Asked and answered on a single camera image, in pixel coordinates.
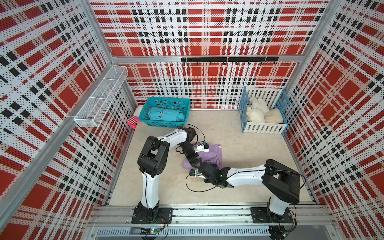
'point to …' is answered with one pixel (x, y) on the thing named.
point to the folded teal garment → (164, 114)
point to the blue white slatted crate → (274, 98)
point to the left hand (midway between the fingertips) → (196, 163)
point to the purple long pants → (214, 156)
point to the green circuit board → (150, 231)
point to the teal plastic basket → (182, 104)
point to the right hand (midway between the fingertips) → (210, 165)
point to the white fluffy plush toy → (256, 112)
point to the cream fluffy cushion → (273, 116)
